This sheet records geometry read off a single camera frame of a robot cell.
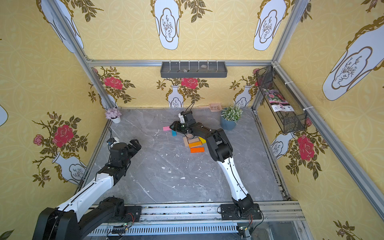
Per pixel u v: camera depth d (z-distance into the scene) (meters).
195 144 1.00
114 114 1.04
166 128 1.07
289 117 0.88
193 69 0.93
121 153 0.65
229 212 0.74
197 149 0.98
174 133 1.04
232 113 0.97
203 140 1.00
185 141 1.00
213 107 1.24
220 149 0.66
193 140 1.00
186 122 0.89
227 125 1.03
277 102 0.76
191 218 0.73
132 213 0.73
